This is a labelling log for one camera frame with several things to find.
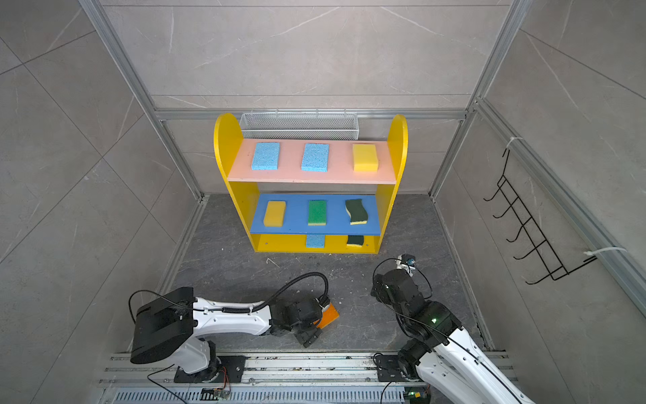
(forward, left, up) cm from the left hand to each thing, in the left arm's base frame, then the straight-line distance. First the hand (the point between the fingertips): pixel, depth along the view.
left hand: (314, 322), depth 82 cm
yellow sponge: (+36, +14, +14) cm, 41 cm away
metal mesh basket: (+65, +5, +33) cm, 73 cm away
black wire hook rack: (+4, -60, +33) cm, 69 cm away
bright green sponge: (+36, -2, +14) cm, 38 cm away
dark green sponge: (+29, -17, +4) cm, 34 cm away
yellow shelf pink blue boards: (+43, -5, +16) cm, 46 cm away
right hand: (+8, -22, +15) cm, 28 cm away
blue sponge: (+31, -1, +1) cm, 31 cm away
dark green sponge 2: (+34, -18, +15) cm, 41 cm away
